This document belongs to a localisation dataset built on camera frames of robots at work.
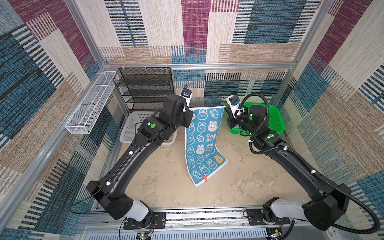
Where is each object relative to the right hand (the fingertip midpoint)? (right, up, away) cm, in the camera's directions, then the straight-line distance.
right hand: (227, 108), depth 71 cm
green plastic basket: (+41, -7, +33) cm, 53 cm away
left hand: (-19, 0, -5) cm, 20 cm away
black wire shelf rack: (-50, +18, +37) cm, 65 cm away
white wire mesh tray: (-68, -6, -1) cm, 68 cm away
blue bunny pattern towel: (-10, -27, +19) cm, 34 cm away
